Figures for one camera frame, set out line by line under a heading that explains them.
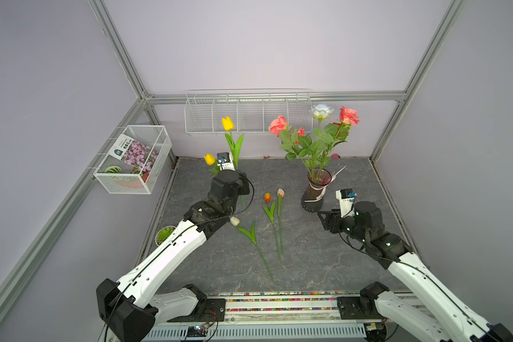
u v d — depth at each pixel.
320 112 0.74
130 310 0.37
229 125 0.68
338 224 0.65
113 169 0.71
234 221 0.94
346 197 0.66
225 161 0.60
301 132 0.80
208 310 0.73
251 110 0.98
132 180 0.72
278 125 0.76
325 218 0.70
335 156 1.24
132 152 0.74
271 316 0.73
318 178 0.89
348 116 0.72
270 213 0.97
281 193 1.03
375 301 0.63
